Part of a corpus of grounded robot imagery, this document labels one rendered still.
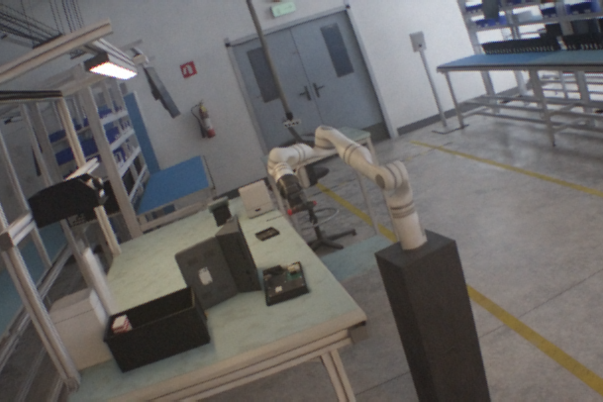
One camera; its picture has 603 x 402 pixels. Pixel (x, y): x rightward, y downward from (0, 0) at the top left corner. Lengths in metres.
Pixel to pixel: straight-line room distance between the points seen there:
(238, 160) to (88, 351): 6.88
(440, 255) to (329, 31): 6.87
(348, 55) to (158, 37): 2.76
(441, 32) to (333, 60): 1.79
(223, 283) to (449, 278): 0.83
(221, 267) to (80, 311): 0.50
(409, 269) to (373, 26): 7.04
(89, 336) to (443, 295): 1.28
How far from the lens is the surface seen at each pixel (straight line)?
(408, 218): 2.22
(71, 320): 1.88
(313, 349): 1.62
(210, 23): 8.56
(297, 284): 1.83
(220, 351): 1.65
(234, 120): 8.54
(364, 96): 8.96
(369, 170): 2.23
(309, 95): 8.75
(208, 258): 1.95
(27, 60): 1.68
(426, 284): 2.23
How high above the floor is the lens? 1.67
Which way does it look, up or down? 14 degrees down
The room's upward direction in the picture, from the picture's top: 19 degrees counter-clockwise
